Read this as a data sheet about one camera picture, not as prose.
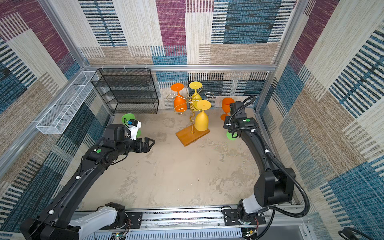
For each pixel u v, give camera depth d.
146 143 0.66
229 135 0.96
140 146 0.65
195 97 0.84
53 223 0.37
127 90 1.11
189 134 1.06
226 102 1.08
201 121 0.83
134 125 0.66
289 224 0.72
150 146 0.70
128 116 0.96
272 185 0.42
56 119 0.70
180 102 0.91
